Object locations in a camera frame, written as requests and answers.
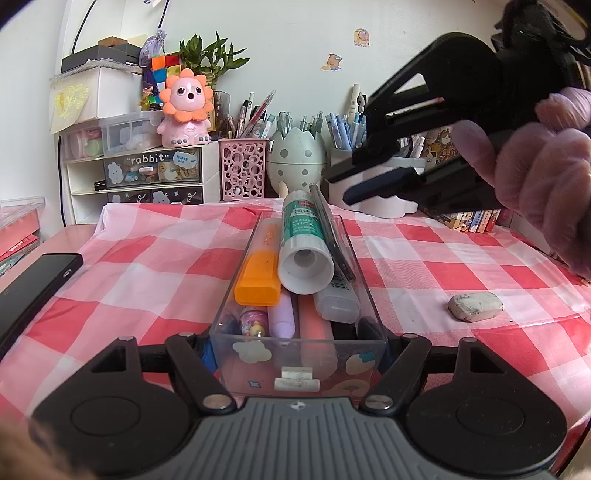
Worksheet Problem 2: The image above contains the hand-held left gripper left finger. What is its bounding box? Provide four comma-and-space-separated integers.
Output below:
90, 332, 237, 414

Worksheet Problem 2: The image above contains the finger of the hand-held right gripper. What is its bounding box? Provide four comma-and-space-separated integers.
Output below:
325, 33, 536, 183
344, 161, 504, 215

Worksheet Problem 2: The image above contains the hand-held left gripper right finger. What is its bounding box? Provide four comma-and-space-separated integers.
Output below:
359, 318, 502, 414

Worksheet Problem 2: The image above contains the clear plastic pencil box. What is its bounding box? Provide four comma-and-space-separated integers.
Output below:
208, 210, 389, 403

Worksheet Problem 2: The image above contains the purple character pen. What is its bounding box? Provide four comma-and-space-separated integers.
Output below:
239, 306, 270, 343

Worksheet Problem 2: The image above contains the purple mechanical pencil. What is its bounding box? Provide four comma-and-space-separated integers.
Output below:
268, 292, 297, 340

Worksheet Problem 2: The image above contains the green highlighter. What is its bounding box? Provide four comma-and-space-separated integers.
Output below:
313, 249, 360, 324

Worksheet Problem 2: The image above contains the pink highlighter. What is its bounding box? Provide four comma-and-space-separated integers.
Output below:
297, 295, 336, 372

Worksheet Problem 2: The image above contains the green white glue stick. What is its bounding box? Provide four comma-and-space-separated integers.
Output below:
278, 189, 335, 294

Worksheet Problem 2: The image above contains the orange highlighter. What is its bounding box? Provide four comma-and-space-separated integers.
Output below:
234, 220, 283, 306

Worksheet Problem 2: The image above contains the person's right hand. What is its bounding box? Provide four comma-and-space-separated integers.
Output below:
455, 88, 591, 275

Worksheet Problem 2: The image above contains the grey flower-shaped pen holder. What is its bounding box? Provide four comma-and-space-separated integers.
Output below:
320, 154, 428, 219

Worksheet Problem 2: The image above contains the bunch of blue and pink pens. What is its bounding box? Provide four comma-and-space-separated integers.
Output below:
325, 83, 370, 151

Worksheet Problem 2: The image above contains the pink spine comic book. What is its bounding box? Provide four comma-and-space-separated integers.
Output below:
418, 127, 462, 229

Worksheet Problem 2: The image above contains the green egg-shaped pen holder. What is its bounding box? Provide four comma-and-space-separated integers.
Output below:
267, 128, 328, 200

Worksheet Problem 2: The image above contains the pink checked tablecloth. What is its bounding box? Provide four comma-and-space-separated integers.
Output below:
0, 198, 591, 462

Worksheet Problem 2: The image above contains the bunch of grey-green pens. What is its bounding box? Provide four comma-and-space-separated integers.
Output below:
276, 110, 324, 140

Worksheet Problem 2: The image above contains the dirty white eraser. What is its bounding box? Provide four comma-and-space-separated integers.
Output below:
447, 292, 504, 323

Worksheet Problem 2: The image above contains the bunch of thin pens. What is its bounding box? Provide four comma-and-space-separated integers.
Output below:
233, 89, 278, 142

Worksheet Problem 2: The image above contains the pink perforated pen holder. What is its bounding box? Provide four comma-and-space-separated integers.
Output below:
219, 138, 270, 202

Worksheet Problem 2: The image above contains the glass vase with pebbles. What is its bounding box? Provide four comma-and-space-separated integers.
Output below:
209, 89, 232, 135

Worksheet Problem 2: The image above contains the black phone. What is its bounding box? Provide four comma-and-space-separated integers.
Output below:
0, 252, 84, 352

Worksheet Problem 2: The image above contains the green bamboo plant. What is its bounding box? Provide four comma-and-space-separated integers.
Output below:
178, 32, 250, 89

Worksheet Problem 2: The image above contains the pink orange lion toy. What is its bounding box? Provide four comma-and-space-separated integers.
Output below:
156, 69, 214, 148

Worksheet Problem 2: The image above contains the blurred brown fuzzy cloth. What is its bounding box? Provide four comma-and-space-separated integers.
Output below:
0, 413, 70, 480

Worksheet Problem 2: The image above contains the white drawer organizer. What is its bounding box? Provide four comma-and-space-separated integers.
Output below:
59, 140, 221, 227

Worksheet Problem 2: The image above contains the colourful puzzle cube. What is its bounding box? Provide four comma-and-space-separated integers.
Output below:
151, 52, 184, 82

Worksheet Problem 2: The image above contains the colourful puzzle toy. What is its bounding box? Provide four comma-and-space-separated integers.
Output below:
140, 69, 163, 112

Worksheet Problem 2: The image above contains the pink lidded box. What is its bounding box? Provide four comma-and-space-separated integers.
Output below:
0, 196, 45, 274

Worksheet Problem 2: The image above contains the clear storage box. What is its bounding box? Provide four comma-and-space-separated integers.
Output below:
99, 112, 166, 157

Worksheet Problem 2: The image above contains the purple sachet bag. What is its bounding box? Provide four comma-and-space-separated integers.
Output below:
139, 28, 168, 59

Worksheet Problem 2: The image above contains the white box with yellow sticker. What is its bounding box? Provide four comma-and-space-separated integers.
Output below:
49, 66, 144, 134

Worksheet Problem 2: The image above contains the black flat box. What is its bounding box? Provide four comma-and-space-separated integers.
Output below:
61, 44, 142, 73

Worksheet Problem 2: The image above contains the black hanging cable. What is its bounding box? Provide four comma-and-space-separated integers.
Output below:
71, 0, 95, 55

